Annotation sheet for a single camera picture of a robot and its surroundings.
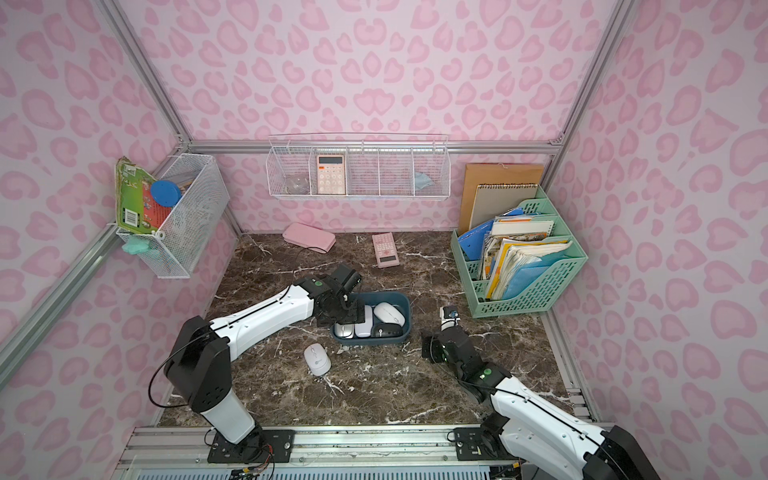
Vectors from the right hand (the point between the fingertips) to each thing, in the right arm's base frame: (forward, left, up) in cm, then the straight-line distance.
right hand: (434, 331), depth 84 cm
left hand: (+5, +24, +1) cm, 24 cm away
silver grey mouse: (+1, +26, -3) cm, 27 cm away
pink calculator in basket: (+42, +32, +23) cm, 57 cm away
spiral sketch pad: (+40, -20, +14) cm, 47 cm away
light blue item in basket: (+46, +3, +17) cm, 49 cm away
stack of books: (+15, -21, +17) cm, 31 cm away
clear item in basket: (+39, +42, +21) cm, 61 cm away
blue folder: (+30, -14, +4) cm, 33 cm away
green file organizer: (+22, -13, -2) cm, 26 cm away
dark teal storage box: (+13, +9, -5) cm, 17 cm away
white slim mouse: (+3, +21, -5) cm, 21 cm away
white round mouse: (-6, +33, -5) cm, 34 cm away
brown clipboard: (+48, -20, +18) cm, 55 cm away
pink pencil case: (+44, +47, -8) cm, 64 cm away
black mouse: (+2, +14, -4) cm, 15 cm away
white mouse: (+8, +14, -5) cm, 17 cm away
